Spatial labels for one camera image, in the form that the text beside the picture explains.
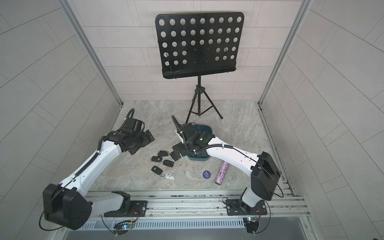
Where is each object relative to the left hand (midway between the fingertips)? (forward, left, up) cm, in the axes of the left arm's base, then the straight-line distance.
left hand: (151, 140), depth 82 cm
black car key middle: (-9, -9, -11) cm, 16 cm away
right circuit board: (-37, -51, -12) cm, 64 cm away
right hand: (-6, -17, +1) cm, 18 cm away
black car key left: (-6, -2, -11) cm, 13 cm away
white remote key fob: (-16, -10, -11) cm, 22 cm away
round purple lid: (-15, -31, -12) cm, 36 cm away
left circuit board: (-38, +8, -11) cm, 41 cm away
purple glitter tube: (-15, -39, -8) cm, 42 cm away
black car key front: (-13, -3, -11) cm, 17 cm away
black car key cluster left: (-3, -4, -12) cm, 13 cm away
